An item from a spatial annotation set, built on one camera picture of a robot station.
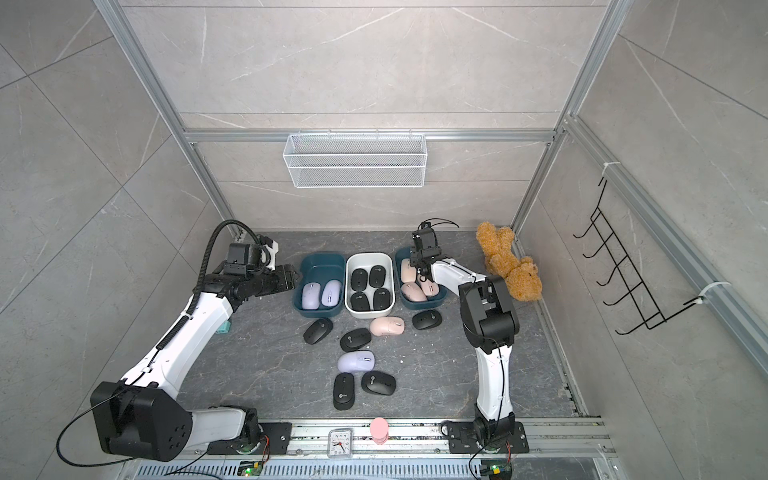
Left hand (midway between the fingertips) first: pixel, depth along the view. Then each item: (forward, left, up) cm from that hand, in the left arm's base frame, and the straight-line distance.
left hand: (295, 272), depth 82 cm
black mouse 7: (-7, -38, -18) cm, 43 cm away
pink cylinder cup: (-38, -23, -11) cm, 45 cm away
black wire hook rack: (-18, -80, +11) cm, 83 cm away
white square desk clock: (-39, -13, -18) cm, 45 cm away
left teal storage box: (+16, -1, -19) cm, 25 cm away
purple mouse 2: (+4, -7, -17) cm, 19 cm away
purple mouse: (+3, 0, -18) cm, 18 cm away
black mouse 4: (-25, -22, -18) cm, 38 cm away
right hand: (+17, -40, -12) cm, 45 cm away
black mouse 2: (-12, -15, -19) cm, 27 cm away
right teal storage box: (+1, -41, -20) cm, 46 cm away
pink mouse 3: (+5, -40, -19) cm, 45 cm away
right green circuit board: (-45, -51, -22) cm, 72 cm away
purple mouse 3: (-19, -16, -18) cm, 31 cm away
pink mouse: (-9, -25, -18) cm, 32 cm away
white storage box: (+18, -18, -17) cm, 31 cm away
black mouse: (-9, -4, -18) cm, 21 cm away
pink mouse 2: (+12, -33, -17) cm, 39 cm away
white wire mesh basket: (+40, -13, +10) cm, 43 cm away
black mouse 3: (-27, -13, -18) cm, 35 cm away
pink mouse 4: (+3, -34, -17) cm, 38 cm away
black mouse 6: (0, -16, -17) cm, 24 cm away
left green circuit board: (-43, +9, -21) cm, 49 cm away
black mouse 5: (+11, -22, -18) cm, 31 cm away
